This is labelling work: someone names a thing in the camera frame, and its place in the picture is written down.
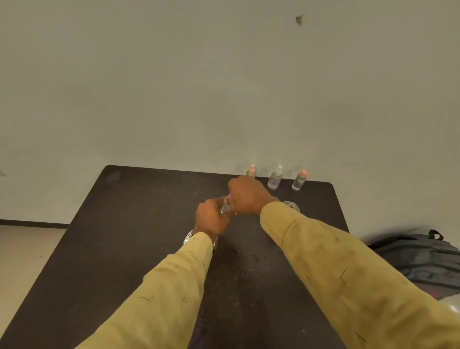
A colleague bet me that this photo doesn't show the person's right hand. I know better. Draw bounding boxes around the person's right hand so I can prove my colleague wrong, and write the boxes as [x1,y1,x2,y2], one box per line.
[226,175,280,216]

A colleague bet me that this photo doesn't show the silver wristwatch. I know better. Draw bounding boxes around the silver wristwatch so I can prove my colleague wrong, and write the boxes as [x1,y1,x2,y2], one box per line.
[182,227,219,256]

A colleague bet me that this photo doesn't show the person's left forearm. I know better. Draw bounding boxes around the person's left forearm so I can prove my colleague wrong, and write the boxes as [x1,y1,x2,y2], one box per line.
[75,232,213,349]

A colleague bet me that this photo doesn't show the person's left hand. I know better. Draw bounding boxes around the person's left hand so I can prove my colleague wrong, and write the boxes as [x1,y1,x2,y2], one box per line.
[195,196,236,241]

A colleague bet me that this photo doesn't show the purple-tinted spray bottle white cap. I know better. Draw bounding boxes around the purple-tinted spray bottle white cap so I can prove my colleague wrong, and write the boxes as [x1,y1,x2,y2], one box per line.
[267,165,284,190]

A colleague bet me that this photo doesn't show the grey backpack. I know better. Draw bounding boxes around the grey backpack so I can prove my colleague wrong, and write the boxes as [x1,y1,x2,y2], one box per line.
[368,229,460,301]

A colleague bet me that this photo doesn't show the small clear bottle pink cap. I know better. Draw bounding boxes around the small clear bottle pink cap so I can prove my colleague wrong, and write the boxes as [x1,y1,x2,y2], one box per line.
[291,169,309,192]

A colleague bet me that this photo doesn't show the person's right forearm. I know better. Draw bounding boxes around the person's right forearm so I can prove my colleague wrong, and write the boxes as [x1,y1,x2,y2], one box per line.
[260,201,460,349]

